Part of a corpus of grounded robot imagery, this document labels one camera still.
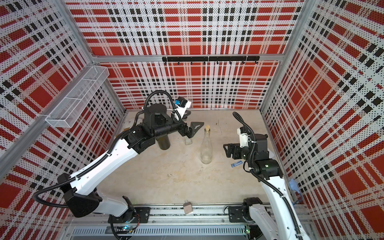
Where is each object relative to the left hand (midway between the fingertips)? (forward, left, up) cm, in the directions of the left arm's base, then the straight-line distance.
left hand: (197, 117), depth 64 cm
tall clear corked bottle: (+1, -5, -31) cm, 31 cm away
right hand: (-5, -17, -16) cm, 24 cm away
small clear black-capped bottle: (+12, +8, -38) cm, 40 cm away
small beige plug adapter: (-28, +6, -37) cm, 47 cm away
